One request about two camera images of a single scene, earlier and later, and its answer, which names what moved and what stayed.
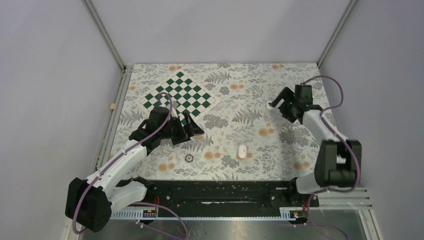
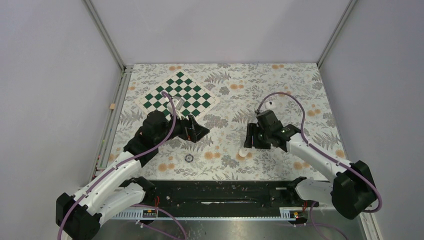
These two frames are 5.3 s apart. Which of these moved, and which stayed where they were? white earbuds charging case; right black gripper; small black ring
Moved: right black gripper
Stayed: white earbuds charging case; small black ring
